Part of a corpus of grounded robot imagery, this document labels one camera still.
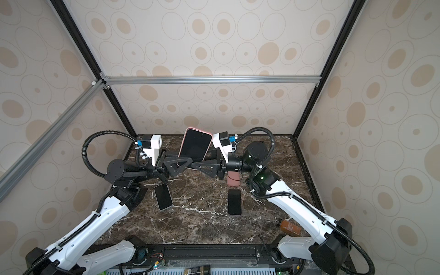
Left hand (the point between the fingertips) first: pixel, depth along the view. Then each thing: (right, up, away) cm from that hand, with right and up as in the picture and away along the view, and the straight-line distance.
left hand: (191, 166), depth 49 cm
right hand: (0, 0, +4) cm, 4 cm away
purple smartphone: (+15, -23, +41) cm, 49 cm away
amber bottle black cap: (+38, -30, +29) cm, 57 cm away
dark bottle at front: (0, -43, +19) cm, 47 cm away
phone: (-24, -21, +46) cm, 56 cm away
